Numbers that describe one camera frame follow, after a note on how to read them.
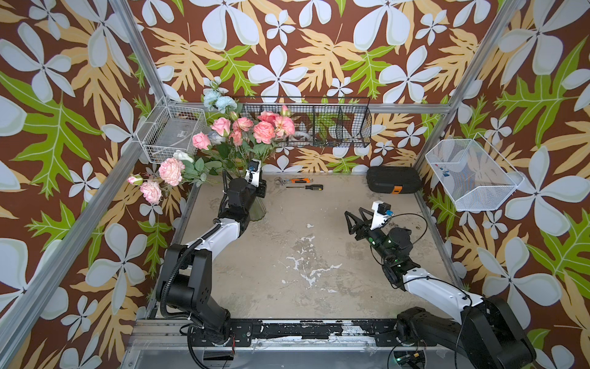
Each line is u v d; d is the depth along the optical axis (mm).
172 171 608
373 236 705
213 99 821
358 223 712
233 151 755
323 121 965
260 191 794
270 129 708
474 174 825
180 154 663
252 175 721
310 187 1140
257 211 1011
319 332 753
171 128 934
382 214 678
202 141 689
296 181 1164
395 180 1113
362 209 802
